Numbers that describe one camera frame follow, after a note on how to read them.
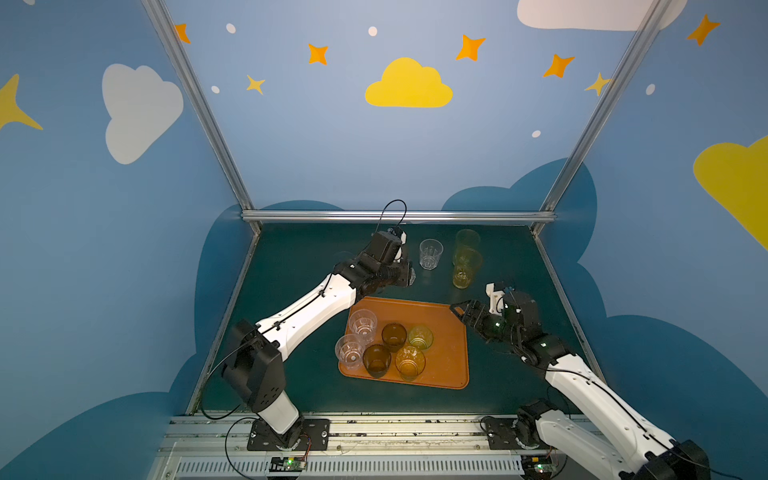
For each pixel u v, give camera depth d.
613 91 0.83
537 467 0.71
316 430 0.75
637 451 0.41
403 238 0.75
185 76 0.78
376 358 0.84
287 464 0.71
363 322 0.91
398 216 0.66
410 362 0.86
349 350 0.87
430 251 1.10
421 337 0.89
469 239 1.02
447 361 0.87
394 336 0.88
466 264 1.04
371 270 0.61
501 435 0.74
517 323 0.61
